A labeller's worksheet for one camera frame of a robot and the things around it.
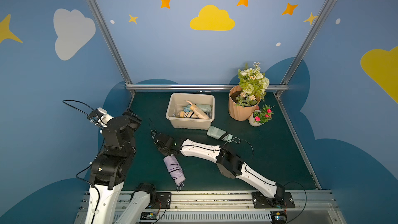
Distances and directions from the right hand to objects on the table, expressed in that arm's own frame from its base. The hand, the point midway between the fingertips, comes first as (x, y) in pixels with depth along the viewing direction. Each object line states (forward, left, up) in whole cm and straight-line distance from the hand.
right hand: (164, 141), depth 92 cm
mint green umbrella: (+24, -24, +5) cm, 34 cm away
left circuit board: (-37, 0, -4) cm, 37 cm away
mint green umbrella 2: (+8, -33, 0) cm, 34 cm away
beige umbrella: (+16, -20, +8) cm, 27 cm away
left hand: (-7, +7, +37) cm, 39 cm away
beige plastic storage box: (+28, -5, +7) cm, 29 cm away
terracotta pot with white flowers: (+25, -49, +15) cm, 57 cm away
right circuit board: (-33, -62, -5) cm, 70 cm away
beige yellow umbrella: (+18, -11, +4) cm, 21 cm away
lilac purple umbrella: (-17, -10, +1) cm, 20 cm away
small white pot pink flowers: (+14, -56, +9) cm, 58 cm away
